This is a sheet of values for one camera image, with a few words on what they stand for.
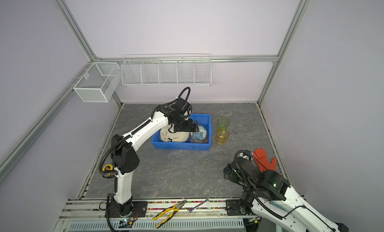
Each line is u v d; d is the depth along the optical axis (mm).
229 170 620
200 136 919
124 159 502
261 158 886
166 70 979
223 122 993
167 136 969
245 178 490
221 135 985
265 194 435
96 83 995
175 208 737
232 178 600
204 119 1062
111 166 862
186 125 771
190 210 737
